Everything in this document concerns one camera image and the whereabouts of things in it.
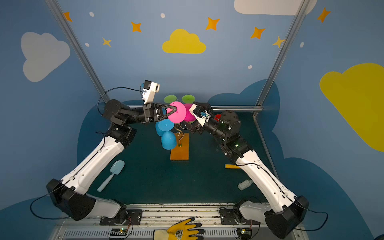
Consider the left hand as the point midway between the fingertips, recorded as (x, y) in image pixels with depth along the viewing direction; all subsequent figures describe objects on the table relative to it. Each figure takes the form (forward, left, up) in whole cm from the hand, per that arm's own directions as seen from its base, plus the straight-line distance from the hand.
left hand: (174, 108), depth 51 cm
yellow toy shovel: (+2, -30, -50) cm, 59 cm away
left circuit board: (-31, +30, -55) cm, 70 cm away
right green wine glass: (+28, -4, -18) cm, 33 cm away
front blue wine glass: (+6, +6, -27) cm, 28 cm away
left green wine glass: (+28, +7, -19) cm, 35 cm away
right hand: (+8, -6, -7) cm, 13 cm away
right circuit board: (-31, -33, -55) cm, 71 cm away
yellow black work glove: (-31, -2, -49) cm, 58 cm away
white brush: (-8, -38, -51) cm, 64 cm away
